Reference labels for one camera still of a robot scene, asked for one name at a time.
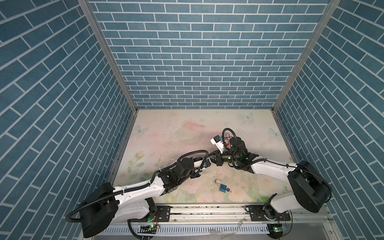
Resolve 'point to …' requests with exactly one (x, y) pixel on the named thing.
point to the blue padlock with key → (222, 188)
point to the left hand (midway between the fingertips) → (201, 159)
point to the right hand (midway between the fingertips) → (204, 157)
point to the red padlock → (226, 142)
